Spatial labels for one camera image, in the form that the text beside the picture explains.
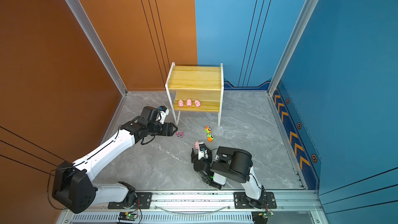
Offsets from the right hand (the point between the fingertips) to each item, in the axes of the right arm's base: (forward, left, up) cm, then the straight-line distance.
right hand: (196, 149), depth 90 cm
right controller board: (-32, -31, -2) cm, 44 cm away
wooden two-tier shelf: (+17, -3, +32) cm, 37 cm away
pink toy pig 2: (+20, +4, +18) cm, 28 cm away
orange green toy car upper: (+12, -6, +2) cm, 14 cm away
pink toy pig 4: (+2, 0, +2) cm, 3 cm away
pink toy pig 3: (+20, -1, +18) cm, 27 cm away
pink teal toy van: (+9, +10, +3) cm, 14 cm away
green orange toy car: (+7, -8, +1) cm, 11 cm away
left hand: (+6, +12, +15) cm, 20 cm away
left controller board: (-32, +31, -1) cm, 44 cm away
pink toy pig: (+20, +9, +18) cm, 29 cm away
